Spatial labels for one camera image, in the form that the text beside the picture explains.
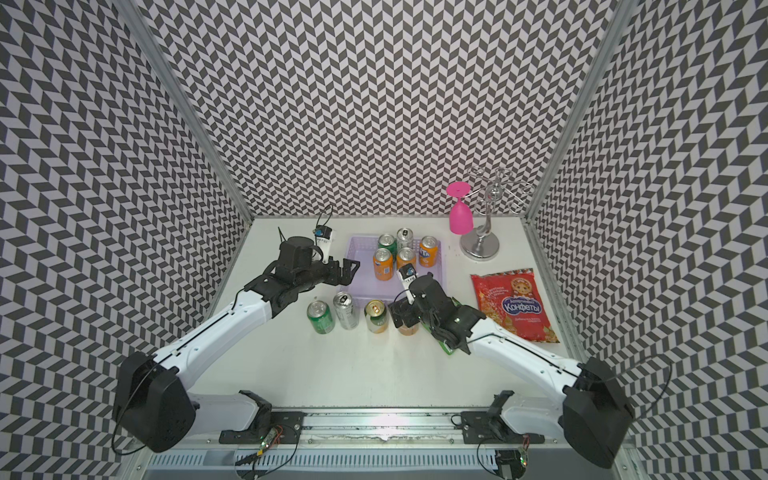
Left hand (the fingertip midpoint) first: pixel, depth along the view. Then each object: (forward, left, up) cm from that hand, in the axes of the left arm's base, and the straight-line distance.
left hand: (345, 263), depth 82 cm
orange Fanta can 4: (-11, -17, -18) cm, 28 cm away
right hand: (-8, -17, -6) cm, 20 cm away
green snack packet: (-15, -27, -20) cm, 37 cm away
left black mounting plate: (-35, +13, -17) cm, 41 cm away
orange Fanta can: (+12, -24, -10) cm, 29 cm away
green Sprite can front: (-12, +7, -9) cm, 16 cm away
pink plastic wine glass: (+19, -35, 0) cm, 40 cm away
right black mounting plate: (-36, -35, -20) cm, 54 cm away
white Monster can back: (+16, -16, -7) cm, 24 cm away
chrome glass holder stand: (+21, -45, -17) cm, 53 cm away
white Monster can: (-10, 0, -8) cm, 13 cm away
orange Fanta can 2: (+7, -10, -10) cm, 15 cm away
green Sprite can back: (+15, -11, -9) cm, 21 cm away
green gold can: (-11, -9, -10) cm, 17 cm away
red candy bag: (-3, -50, -15) cm, 52 cm away
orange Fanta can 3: (+9, -17, -9) cm, 21 cm away
